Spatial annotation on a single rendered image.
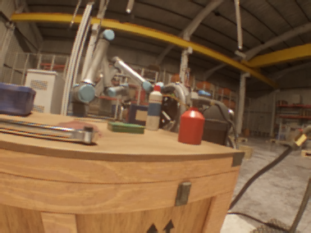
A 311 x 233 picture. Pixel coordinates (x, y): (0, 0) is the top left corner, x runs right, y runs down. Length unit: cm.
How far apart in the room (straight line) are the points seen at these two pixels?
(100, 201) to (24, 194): 15
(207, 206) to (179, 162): 22
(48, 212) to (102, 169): 15
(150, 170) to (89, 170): 12
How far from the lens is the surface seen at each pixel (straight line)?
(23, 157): 30
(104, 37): 160
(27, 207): 35
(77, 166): 28
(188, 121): 48
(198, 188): 41
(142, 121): 94
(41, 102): 170
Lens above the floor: 54
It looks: level
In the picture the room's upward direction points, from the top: 8 degrees clockwise
